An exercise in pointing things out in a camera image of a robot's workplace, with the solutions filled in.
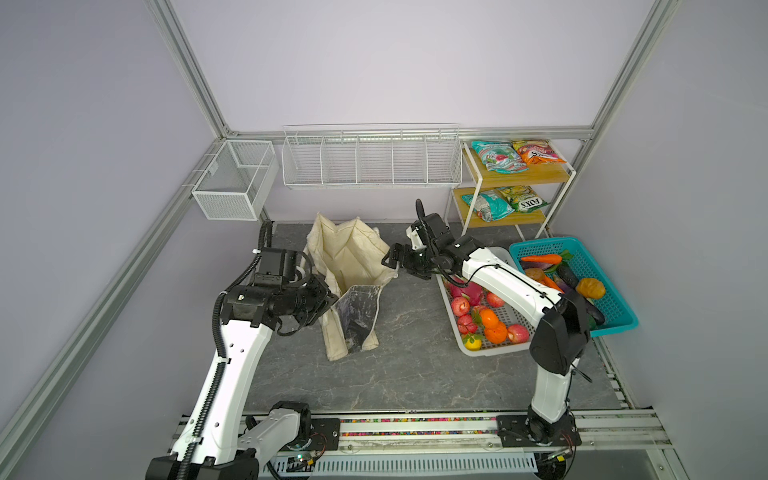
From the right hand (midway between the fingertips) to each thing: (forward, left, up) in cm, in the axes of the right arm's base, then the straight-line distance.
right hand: (392, 267), depth 83 cm
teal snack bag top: (+29, -32, +16) cm, 46 cm away
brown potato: (0, -61, -11) cm, 62 cm away
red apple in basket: (-6, -20, -11) cm, 23 cm away
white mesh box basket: (+30, +53, +7) cm, 61 cm away
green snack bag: (+30, -44, -1) cm, 54 cm away
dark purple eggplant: (+9, -60, -18) cm, 63 cm away
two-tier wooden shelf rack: (+30, -41, +5) cm, 51 cm away
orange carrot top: (+14, -54, -15) cm, 58 cm away
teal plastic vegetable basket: (-8, -66, -13) cm, 68 cm away
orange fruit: (-11, -27, -9) cm, 31 cm away
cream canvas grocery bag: (+13, +15, -9) cm, 22 cm away
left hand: (-14, +12, +6) cm, 20 cm away
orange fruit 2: (-14, -30, -14) cm, 36 cm away
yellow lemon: (-17, -23, -15) cm, 32 cm away
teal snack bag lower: (+26, -32, 0) cm, 41 cm away
